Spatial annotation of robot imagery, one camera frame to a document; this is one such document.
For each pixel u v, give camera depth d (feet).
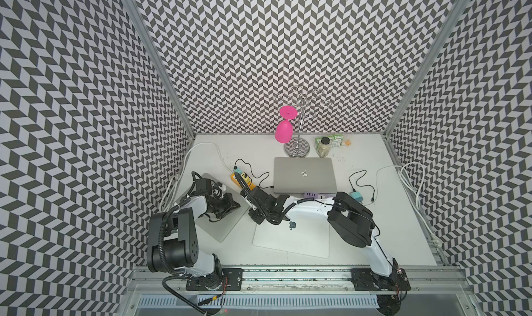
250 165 3.24
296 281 2.47
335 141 3.54
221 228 2.76
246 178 3.00
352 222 1.69
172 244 1.42
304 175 3.60
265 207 2.29
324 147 3.37
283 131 3.07
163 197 2.88
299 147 4.22
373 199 3.06
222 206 2.63
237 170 3.08
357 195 3.07
